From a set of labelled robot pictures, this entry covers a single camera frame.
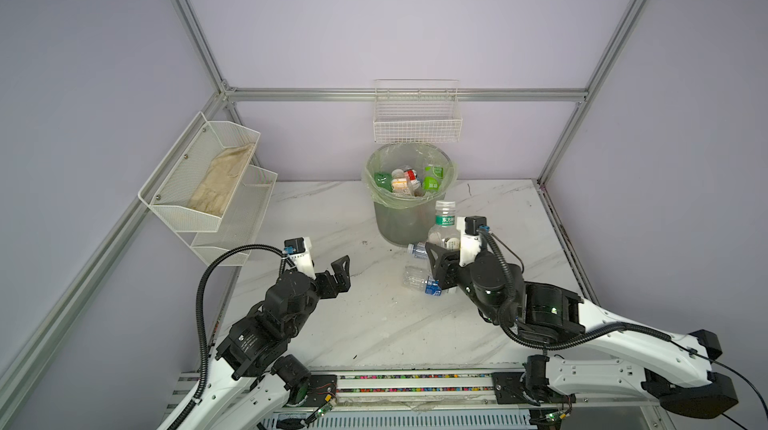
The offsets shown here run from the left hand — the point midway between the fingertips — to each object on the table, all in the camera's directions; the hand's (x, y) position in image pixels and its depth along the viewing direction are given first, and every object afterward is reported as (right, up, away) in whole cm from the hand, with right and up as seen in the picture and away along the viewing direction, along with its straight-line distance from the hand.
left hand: (331, 263), depth 69 cm
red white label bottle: (+20, +24, +26) cm, 40 cm away
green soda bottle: (+12, +21, +21) cm, 33 cm away
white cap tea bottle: (+16, +21, +20) cm, 33 cm away
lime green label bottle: (+27, +23, +20) cm, 40 cm away
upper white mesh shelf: (-38, +20, +9) cm, 44 cm away
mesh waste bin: (+18, +7, +22) cm, 29 cm away
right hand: (+23, +5, -8) cm, 24 cm away
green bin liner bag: (+14, +30, +26) cm, 42 cm away
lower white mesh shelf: (-43, +8, +41) cm, 60 cm away
